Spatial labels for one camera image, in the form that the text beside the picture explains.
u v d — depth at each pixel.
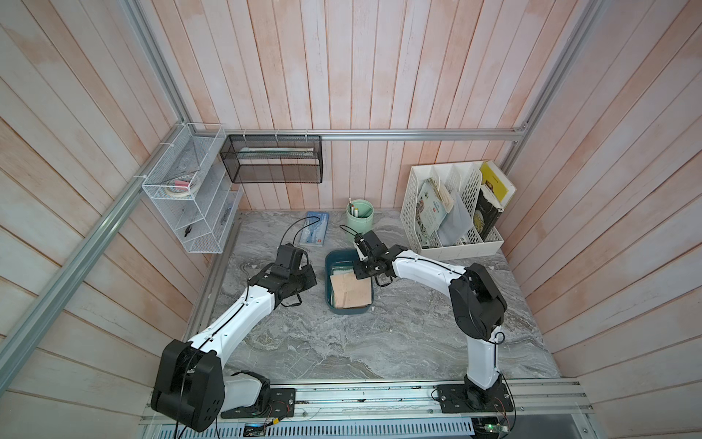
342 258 1.01
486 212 0.96
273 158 1.04
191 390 0.40
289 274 0.65
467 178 1.04
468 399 0.67
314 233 1.11
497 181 0.94
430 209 0.98
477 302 0.51
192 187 0.72
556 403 0.74
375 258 0.75
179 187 0.75
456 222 0.97
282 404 0.73
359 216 1.07
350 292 0.93
